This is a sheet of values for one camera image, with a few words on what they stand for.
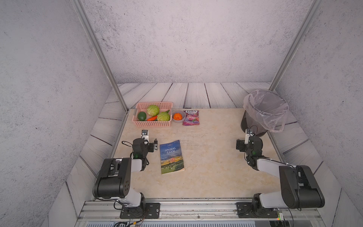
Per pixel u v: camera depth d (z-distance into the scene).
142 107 1.19
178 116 1.08
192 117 1.12
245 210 0.72
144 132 0.82
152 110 1.11
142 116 1.12
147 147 0.82
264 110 1.01
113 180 0.45
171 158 0.91
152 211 0.73
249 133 0.79
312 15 0.73
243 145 0.83
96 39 0.82
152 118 1.11
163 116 1.07
